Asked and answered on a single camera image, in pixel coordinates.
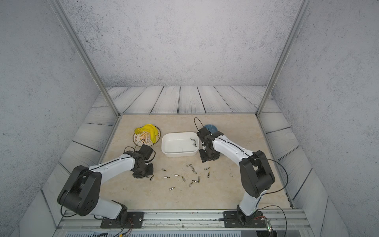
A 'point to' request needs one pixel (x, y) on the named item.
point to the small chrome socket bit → (193, 144)
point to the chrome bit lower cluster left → (190, 184)
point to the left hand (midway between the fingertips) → (152, 175)
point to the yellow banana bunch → (150, 129)
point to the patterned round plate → (145, 138)
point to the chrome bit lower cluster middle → (195, 181)
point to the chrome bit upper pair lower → (195, 172)
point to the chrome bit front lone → (172, 188)
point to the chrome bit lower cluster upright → (199, 178)
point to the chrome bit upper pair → (189, 165)
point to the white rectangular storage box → (179, 144)
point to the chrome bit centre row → (176, 175)
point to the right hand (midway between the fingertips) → (207, 158)
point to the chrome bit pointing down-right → (191, 138)
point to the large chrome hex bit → (206, 168)
